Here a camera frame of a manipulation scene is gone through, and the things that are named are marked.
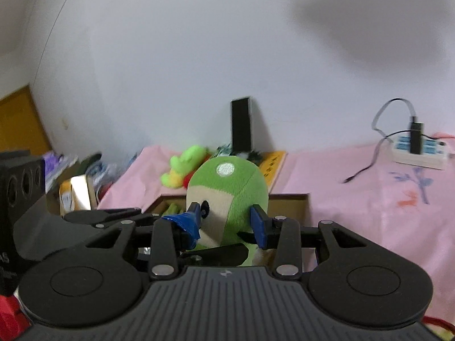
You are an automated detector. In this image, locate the white power strip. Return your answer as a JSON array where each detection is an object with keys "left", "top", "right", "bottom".
[{"left": 391, "top": 136, "right": 450, "bottom": 170}]

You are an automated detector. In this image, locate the black smartphone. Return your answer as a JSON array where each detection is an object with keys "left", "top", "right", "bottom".
[{"left": 231, "top": 97, "right": 252, "bottom": 153}]

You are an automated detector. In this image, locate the pink floral tablecloth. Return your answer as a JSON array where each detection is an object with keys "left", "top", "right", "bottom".
[{"left": 97, "top": 132, "right": 455, "bottom": 327}]

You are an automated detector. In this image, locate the small panda plush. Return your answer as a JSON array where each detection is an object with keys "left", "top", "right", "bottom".
[{"left": 211, "top": 144, "right": 264, "bottom": 166}]

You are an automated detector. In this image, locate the black charger plug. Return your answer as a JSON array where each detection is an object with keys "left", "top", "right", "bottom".
[{"left": 409, "top": 115, "right": 423, "bottom": 155}]

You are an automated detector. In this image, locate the brown cardboard box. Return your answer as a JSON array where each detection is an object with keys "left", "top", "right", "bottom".
[{"left": 145, "top": 194, "right": 311, "bottom": 225}]

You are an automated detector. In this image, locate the black charger cable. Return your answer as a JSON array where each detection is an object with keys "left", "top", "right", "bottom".
[{"left": 342, "top": 97, "right": 445, "bottom": 185}]

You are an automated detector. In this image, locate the green yellow caterpillar plush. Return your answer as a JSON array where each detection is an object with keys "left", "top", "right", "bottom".
[{"left": 160, "top": 145, "right": 208, "bottom": 189}]

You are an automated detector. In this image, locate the green bean plush toy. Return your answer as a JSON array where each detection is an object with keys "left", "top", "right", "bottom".
[{"left": 186, "top": 156, "right": 268, "bottom": 266}]

